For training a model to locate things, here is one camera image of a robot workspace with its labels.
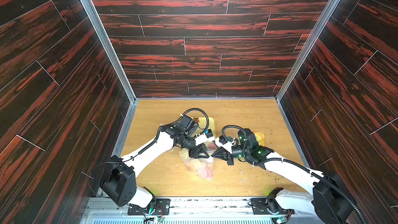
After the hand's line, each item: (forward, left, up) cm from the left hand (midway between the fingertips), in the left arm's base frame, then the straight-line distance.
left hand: (207, 153), depth 76 cm
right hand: (+2, -4, -1) cm, 4 cm away
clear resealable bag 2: (+19, -35, -16) cm, 43 cm away
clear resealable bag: (-2, +2, -14) cm, 15 cm away
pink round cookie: (-5, +1, -14) cm, 15 cm away
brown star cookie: (+30, +7, -12) cm, 33 cm away
